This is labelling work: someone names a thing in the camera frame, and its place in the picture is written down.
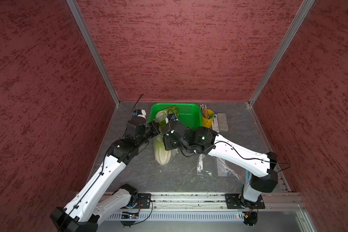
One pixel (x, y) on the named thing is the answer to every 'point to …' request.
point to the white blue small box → (215, 124)
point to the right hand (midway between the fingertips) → (166, 142)
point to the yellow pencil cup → (207, 123)
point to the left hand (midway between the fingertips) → (159, 127)
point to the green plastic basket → (190, 113)
